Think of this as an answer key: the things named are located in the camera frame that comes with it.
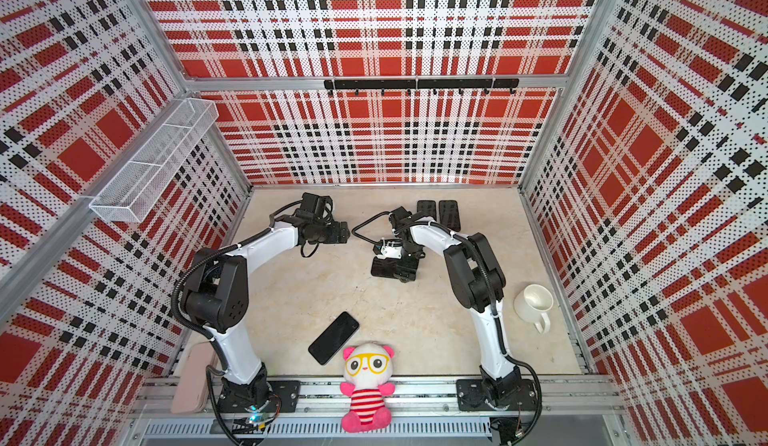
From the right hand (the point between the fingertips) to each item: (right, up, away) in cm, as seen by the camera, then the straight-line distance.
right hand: (411, 264), depth 97 cm
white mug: (+33, -9, -16) cm, 38 cm away
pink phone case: (-56, -28, -23) cm, 67 cm away
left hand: (-24, +9, 0) cm, 26 cm away
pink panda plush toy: (-11, -21, -25) cm, 35 cm away
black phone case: (-9, -2, +4) cm, 10 cm away
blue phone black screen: (-21, -17, -18) cm, 33 cm away
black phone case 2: (+7, +19, +15) cm, 25 cm away
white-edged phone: (+15, +16, +18) cm, 28 cm away
